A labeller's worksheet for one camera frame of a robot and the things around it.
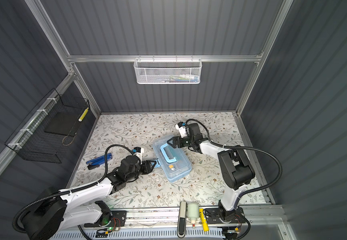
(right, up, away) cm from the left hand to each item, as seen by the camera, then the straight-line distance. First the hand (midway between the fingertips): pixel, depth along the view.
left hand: (155, 162), depth 84 cm
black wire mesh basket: (-52, +14, -20) cm, 57 cm away
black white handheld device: (+15, -25, -12) cm, 31 cm away
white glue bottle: (+20, -20, -15) cm, 32 cm away
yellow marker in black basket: (-39, +27, -2) cm, 48 cm away
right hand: (+10, +11, +8) cm, 17 cm away
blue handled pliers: (-38, -2, +8) cm, 39 cm away
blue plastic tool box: (+11, +1, -3) cm, 11 cm away
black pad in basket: (-45, +22, -8) cm, 51 cm away
